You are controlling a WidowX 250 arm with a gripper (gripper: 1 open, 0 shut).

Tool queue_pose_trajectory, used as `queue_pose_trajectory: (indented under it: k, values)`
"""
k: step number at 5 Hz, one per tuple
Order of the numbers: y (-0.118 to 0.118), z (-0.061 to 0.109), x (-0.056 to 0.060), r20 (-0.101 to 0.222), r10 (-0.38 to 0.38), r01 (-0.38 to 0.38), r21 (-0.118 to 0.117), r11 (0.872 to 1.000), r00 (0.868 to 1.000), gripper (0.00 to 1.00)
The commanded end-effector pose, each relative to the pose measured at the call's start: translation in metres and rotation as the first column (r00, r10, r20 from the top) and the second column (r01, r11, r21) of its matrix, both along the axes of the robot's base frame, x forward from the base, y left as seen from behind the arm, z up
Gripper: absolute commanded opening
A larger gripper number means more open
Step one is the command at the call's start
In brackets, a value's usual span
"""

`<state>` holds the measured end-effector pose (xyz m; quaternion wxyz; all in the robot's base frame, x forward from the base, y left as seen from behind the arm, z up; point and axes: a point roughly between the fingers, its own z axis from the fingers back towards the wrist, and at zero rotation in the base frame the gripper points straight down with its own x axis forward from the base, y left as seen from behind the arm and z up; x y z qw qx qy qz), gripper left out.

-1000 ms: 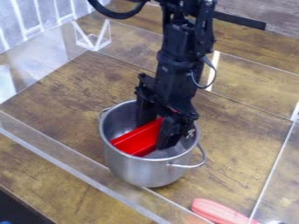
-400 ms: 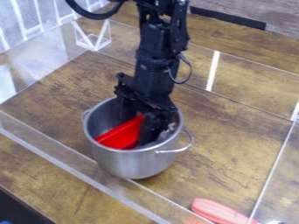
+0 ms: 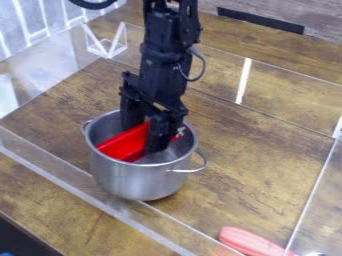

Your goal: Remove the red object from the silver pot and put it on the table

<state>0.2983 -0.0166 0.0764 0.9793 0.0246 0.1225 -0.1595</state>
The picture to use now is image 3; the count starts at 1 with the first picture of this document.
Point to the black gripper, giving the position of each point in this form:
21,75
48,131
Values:
151,94

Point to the red plastic block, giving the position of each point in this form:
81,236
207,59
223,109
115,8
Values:
127,145

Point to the silver metal pot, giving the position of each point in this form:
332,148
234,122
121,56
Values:
156,175

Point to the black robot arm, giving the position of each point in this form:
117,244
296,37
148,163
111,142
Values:
171,25

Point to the clear acrylic front panel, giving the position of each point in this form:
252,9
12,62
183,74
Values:
155,224

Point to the clear acrylic panel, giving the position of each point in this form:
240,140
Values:
316,236
155,224

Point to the clear acrylic right panel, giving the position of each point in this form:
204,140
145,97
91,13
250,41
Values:
316,236

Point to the clear acrylic triangle bracket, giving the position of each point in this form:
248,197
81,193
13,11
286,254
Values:
103,47

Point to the black wall strip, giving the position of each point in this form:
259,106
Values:
259,20

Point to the orange plastic handle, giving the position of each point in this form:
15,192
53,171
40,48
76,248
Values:
250,244

